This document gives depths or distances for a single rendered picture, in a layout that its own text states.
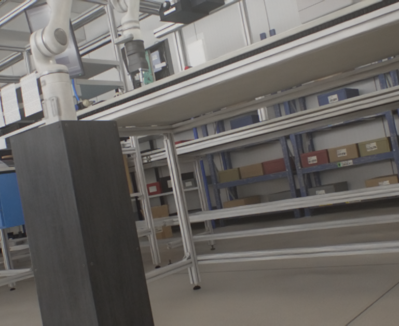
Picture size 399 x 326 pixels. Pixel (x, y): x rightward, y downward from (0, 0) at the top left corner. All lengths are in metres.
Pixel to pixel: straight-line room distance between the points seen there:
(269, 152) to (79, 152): 5.25
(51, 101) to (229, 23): 5.55
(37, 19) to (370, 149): 3.52
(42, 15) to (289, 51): 2.28
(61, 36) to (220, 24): 5.53
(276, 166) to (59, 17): 4.64
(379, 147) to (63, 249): 4.37
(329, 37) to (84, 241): 0.92
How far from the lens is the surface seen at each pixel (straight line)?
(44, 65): 1.72
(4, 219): 3.48
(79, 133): 1.58
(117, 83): 4.16
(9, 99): 4.44
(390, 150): 5.56
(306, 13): 1.62
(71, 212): 1.54
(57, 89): 1.69
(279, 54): 1.65
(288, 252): 2.67
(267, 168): 6.19
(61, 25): 1.76
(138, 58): 2.07
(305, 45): 1.61
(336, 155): 5.73
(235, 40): 7.00
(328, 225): 3.67
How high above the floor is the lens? 0.59
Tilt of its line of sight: 2 degrees up
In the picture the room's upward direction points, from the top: 11 degrees counter-clockwise
